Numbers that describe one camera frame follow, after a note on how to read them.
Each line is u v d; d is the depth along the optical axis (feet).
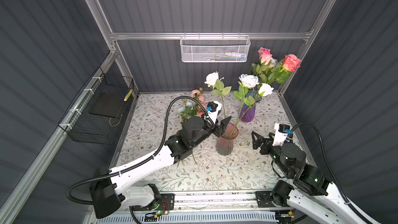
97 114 2.34
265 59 2.41
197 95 3.78
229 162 2.84
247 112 3.15
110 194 1.24
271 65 2.70
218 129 1.92
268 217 2.32
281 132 1.87
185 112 3.42
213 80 2.33
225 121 1.93
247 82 2.06
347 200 1.46
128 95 2.70
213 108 1.75
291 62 2.32
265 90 2.13
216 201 2.47
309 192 1.54
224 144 2.98
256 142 2.09
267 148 1.95
